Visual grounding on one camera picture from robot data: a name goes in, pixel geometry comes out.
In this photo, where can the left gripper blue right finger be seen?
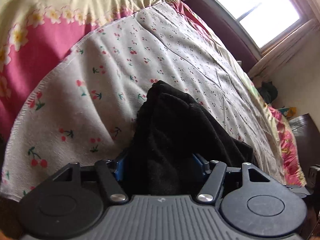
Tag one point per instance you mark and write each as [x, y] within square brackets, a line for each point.
[211, 175]

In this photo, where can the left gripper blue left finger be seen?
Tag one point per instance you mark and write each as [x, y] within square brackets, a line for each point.
[110, 190]

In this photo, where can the black pants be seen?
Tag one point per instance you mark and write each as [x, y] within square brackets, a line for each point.
[171, 127]

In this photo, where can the cherry print bed sheet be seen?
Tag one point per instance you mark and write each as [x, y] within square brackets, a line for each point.
[85, 108]

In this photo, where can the dark clothes pile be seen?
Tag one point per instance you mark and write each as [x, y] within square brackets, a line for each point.
[268, 92]

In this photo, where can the maroon headboard bench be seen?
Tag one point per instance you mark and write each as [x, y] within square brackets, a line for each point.
[226, 29]

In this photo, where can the beige curtain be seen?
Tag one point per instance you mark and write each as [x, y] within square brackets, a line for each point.
[284, 51]

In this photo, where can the bright window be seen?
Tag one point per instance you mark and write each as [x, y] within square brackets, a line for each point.
[263, 20]

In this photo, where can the pink floral quilt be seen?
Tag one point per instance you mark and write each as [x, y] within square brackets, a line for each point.
[37, 34]

